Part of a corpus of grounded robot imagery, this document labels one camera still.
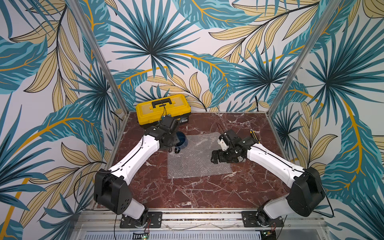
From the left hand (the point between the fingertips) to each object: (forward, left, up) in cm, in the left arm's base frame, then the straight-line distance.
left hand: (174, 143), depth 82 cm
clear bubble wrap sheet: (-1, -12, -17) cm, 21 cm away
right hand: (-6, -25, -6) cm, 26 cm away
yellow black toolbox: (+23, +18, 0) cm, 29 cm away
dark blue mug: (0, -5, +4) cm, 7 cm away
